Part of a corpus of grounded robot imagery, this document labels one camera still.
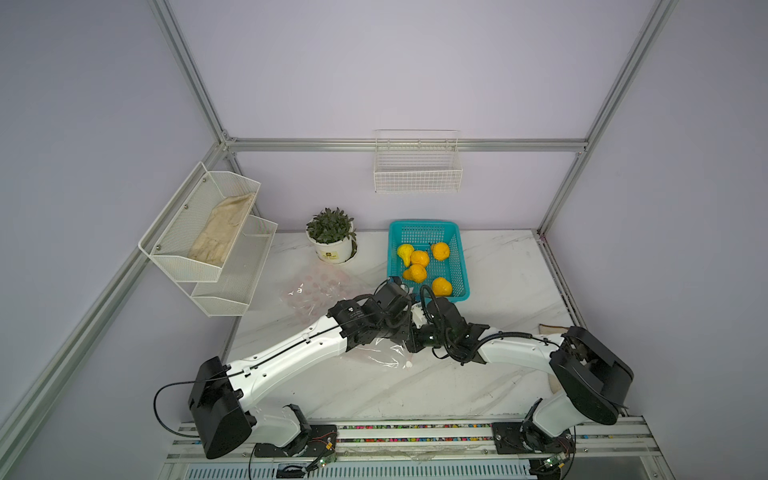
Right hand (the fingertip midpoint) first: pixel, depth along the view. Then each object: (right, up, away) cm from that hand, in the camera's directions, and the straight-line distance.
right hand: (395, 339), depth 83 cm
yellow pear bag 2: (+16, +14, +14) cm, 25 cm away
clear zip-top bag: (-30, +12, +20) cm, 38 cm away
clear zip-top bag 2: (-2, -2, -5) cm, 6 cm away
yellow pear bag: (+9, +24, +22) cm, 33 cm away
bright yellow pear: (+4, +26, +24) cm, 36 cm away
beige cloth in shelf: (-47, +33, -2) cm, 58 cm away
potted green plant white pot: (-20, +30, +12) cm, 39 cm away
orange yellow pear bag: (+17, +26, +24) cm, 39 cm away
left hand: (+2, +5, -8) cm, 9 cm away
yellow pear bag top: (+7, +18, +18) cm, 26 cm away
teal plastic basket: (+13, +25, +25) cm, 38 cm away
